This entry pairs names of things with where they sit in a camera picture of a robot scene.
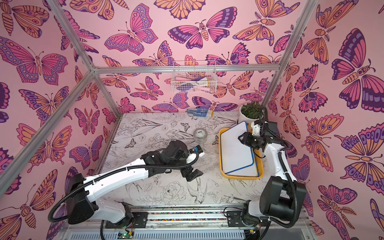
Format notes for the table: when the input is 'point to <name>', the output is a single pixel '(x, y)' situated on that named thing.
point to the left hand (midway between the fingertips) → (199, 165)
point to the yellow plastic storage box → (258, 158)
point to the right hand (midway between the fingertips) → (243, 138)
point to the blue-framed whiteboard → (235, 153)
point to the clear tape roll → (200, 135)
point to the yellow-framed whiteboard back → (251, 170)
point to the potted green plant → (250, 112)
